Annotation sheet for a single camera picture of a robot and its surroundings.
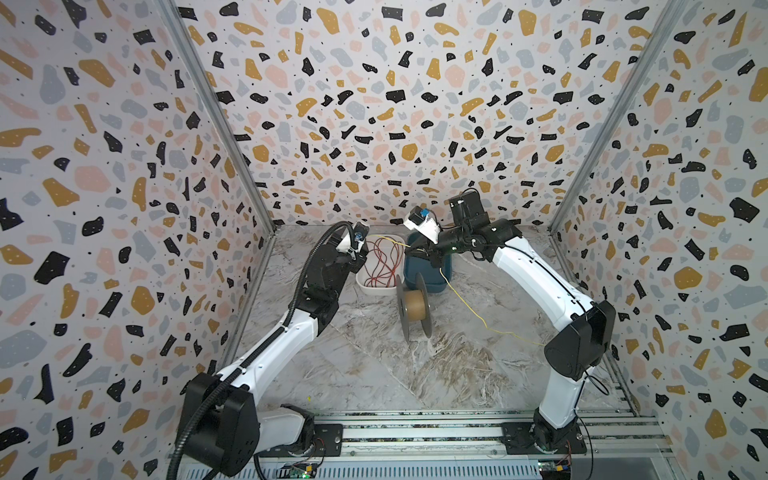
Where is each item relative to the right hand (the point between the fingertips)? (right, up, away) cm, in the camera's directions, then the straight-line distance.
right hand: (403, 245), depth 75 cm
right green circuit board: (+37, -54, -3) cm, 65 cm away
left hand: (-13, +5, +1) cm, 14 cm away
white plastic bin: (-14, -9, +31) cm, 35 cm away
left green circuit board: (-25, -53, -5) cm, 59 cm away
